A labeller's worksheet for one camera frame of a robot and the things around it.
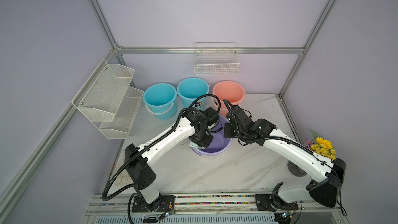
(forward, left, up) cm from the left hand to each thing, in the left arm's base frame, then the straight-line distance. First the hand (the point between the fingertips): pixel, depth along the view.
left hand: (200, 146), depth 74 cm
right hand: (+7, -14, +2) cm, 16 cm away
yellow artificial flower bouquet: (-3, -53, +8) cm, 53 cm away
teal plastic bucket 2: (+30, +25, +1) cm, 39 cm away
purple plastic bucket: (+6, -11, -10) cm, 16 cm away
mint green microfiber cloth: (-3, +3, +7) cm, 8 cm away
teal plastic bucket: (+43, +7, -2) cm, 44 cm away
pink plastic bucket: (+42, -22, -4) cm, 48 cm away
